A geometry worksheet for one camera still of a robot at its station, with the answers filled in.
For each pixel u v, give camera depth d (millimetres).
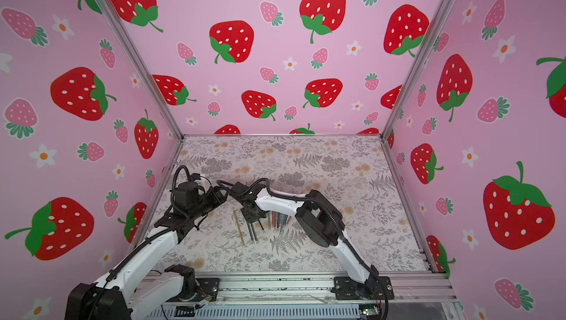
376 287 654
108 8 747
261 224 890
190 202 657
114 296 418
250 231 880
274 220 904
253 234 867
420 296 731
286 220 907
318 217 554
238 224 895
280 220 904
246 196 687
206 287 751
